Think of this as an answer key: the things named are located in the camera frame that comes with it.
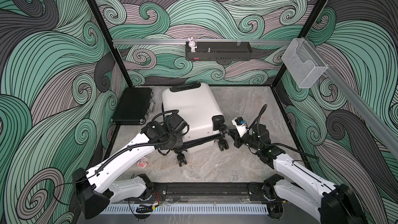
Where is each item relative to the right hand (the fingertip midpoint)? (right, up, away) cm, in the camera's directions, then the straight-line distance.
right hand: (227, 131), depth 81 cm
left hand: (-26, -3, -8) cm, 27 cm away
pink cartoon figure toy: (-45, -17, -1) cm, 48 cm away
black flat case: (-58, +12, +18) cm, 62 cm away
